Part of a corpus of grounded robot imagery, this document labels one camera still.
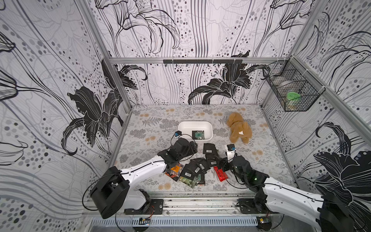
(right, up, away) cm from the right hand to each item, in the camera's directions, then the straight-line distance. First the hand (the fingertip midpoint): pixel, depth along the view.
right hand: (221, 154), depth 82 cm
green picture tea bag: (-12, +9, +19) cm, 24 cm away
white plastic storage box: (-21, +14, +20) cm, 32 cm away
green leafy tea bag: (-18, -16, -2) cm, 24 cm away
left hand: (-15, +3, +2) cm, 16 cm away
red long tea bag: (0, -12, 0) cm, 12 cm away
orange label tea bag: (-26, -10, +1) cm, 28 cm away
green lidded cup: (+40, +31, -2) cm, 50 cm away
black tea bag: (-5, -6, +4) cm, 9 cm away
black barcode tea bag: (-5, +1, +11) cm, 12 cm away
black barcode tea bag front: (-18, -10, +2) cm, 20 cm away
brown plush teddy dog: (+13, +14, +8) cm, 21 cm away
